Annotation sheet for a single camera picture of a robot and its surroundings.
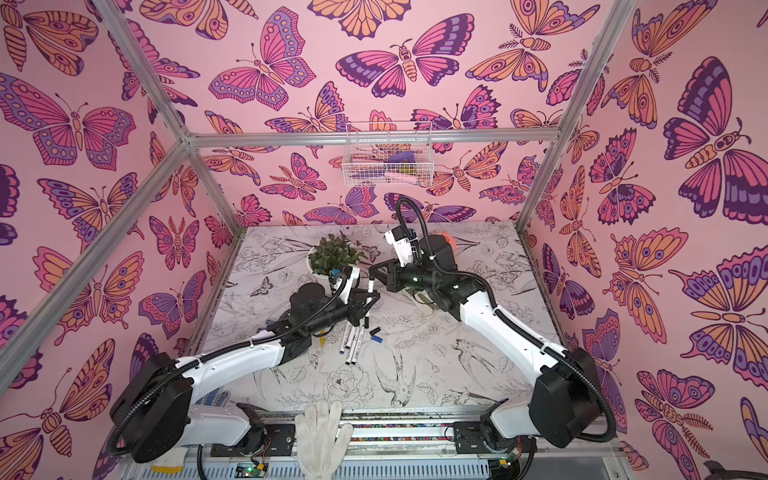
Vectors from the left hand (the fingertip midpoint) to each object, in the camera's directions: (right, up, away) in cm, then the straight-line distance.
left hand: (379, 291), depth 76 cm
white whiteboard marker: (-2, +2, -1) cm, 3 cm away
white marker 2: (-9, -18, +14) cm, 24 cm away
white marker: (-11, -18, +13) cm, 25 cm away
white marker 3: (-7, -18, +14) cm, 23 cm away
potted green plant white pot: (-15, +9, +15) cm, 23 cm away
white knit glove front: (-15, -37, -1) cm, 40 cm away
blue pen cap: (-1, -16, +16) cm, 23 cm away
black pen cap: (-2, -14, +16) cm, 22 cm away
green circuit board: (-31, -43, -4) cm, 53 cm away
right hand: (-2, +6, -3) cm, 7 cm away
